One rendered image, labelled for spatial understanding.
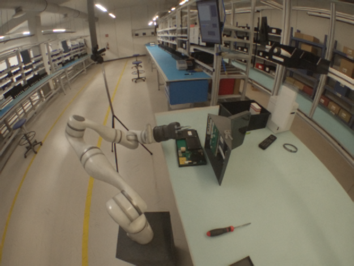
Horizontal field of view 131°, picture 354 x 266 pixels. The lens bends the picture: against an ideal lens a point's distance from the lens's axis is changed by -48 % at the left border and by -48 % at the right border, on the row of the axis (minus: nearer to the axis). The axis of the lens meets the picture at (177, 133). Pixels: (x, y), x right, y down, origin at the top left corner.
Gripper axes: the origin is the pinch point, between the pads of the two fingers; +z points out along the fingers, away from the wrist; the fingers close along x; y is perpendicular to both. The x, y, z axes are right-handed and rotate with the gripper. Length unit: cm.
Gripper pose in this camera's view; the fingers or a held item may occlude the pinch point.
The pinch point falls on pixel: (190, 126)
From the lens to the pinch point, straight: 63.9
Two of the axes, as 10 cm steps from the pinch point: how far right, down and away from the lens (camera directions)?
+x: 1.2, 9.8, -1.4
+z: 8.8, -1.7, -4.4
